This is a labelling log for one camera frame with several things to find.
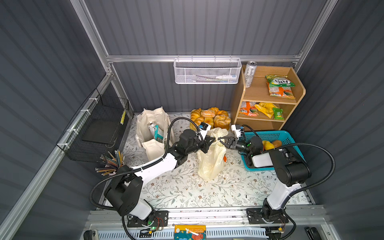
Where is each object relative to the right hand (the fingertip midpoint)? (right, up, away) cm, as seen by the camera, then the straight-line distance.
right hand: (220, 143), depth 82 cm
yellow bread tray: (+5, +21, +37) cm, 43 cm away
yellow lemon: (+30, -2, +8) cm, 31 cm away
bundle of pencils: (-61, -11, +1) cm, 62 cm away
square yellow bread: (-3, +13, +27) cm, 30 cm away
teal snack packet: (-37, +5, +11) cm, 39 cm away
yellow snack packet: (+33, +21, +15) cm, 42 cm away
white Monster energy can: (-42, +9, +14) cm, 46 cm away
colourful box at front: (-16, -41, -12) cm, 46 cm away
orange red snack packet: (+21, +21, +15) cm, 33 cm away
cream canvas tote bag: (-36, -3, -3) cm, 36 cm away
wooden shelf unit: (+28, +23, +1) cm, 37 cm away
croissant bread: (-13, +16, +31) cm, 37 cm away
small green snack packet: (+39, +17, +12) cm, 44 cm away
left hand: (-4, +3, -3) cm, 6 cm away
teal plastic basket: (+43, +3, +14) cm, 45 cm away
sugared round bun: (-4, +19, +29) cm, 35 cm away
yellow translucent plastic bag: (-5, -11, 0) cm, 12 cm away
